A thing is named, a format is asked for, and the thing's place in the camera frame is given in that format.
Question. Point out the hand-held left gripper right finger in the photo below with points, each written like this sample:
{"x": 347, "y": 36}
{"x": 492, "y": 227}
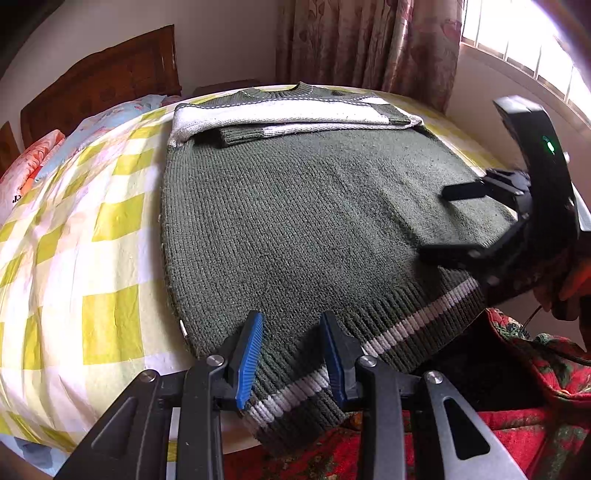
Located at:
{"x": 332, "y": 357}

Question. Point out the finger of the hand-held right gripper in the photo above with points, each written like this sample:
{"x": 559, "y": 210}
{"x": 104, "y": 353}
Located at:
{"x": 466, "y": 190}
{"x": 457, "y": 256}

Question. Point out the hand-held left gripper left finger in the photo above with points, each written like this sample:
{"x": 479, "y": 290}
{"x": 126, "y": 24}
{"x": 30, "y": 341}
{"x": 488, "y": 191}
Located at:
{"x": 247, "y": 360}

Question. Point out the green knit sweater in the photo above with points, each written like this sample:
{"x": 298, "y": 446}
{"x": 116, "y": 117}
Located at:
{"x": 304, "y": 217}

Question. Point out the person's right hand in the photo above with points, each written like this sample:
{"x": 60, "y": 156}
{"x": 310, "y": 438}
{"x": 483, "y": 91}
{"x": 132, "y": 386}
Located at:
{"x": 575, "y": 284}

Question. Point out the barred window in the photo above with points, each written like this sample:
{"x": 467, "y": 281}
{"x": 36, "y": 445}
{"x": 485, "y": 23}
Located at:
{"x": 531, "y": 41}

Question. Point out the red floral blanket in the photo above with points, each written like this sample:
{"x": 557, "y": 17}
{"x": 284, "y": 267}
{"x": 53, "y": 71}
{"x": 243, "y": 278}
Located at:
{"x": 521, "y": 415}

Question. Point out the pink floral curtain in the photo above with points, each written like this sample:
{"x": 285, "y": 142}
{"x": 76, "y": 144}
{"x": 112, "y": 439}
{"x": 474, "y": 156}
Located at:
{"x": 369, "y": 46}

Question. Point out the bed with yellow checkered sheet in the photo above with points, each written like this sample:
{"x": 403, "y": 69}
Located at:
{"x": 83, "y": 258}

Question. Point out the dark wooden nightstand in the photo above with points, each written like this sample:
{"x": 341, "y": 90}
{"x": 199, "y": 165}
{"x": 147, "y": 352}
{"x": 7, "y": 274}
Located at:
{"x": 226, "y": 87}

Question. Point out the blue floral quilt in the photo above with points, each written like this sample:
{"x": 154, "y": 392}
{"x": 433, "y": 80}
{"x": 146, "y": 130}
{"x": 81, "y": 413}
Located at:
{"x": 111, "y": 117}

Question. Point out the pink floral pillow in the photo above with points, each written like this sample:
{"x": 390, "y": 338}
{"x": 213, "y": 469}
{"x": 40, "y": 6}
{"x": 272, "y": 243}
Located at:
{"x": 32, "y": 161}

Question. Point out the large carved wooden headboard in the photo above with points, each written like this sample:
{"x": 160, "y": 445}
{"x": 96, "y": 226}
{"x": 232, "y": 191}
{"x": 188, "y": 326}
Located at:
{"x": 111, "y": 78}

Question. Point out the small wooden headboard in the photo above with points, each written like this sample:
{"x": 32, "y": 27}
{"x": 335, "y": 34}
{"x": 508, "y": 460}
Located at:
{"x": 8, "y": 147}

